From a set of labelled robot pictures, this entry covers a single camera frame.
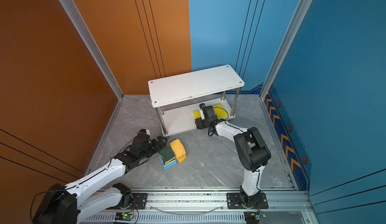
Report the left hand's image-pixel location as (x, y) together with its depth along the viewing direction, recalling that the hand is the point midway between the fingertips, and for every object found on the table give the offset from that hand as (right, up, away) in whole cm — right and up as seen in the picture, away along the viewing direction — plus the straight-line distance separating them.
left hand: (164, 141), depth 85 cm
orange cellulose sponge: (+8, -5, 0) cm, 10 cm away
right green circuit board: (+46, -33, -14) cm, 58 cm away
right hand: (+21, +11, +12) cm, 27 cm away
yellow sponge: (+19, +15, +17) cm, 29 cm away
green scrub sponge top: (+2, -6, -3) cm, 7 cm away
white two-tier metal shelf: (+19, +23, -10) cm, 32 cm away
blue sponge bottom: (+2, -13, -3) cm, 14 cm away
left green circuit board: (-16, -33, -14) cm, 39 cm away
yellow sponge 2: (+31, +19, 0) cm, 37 cm away
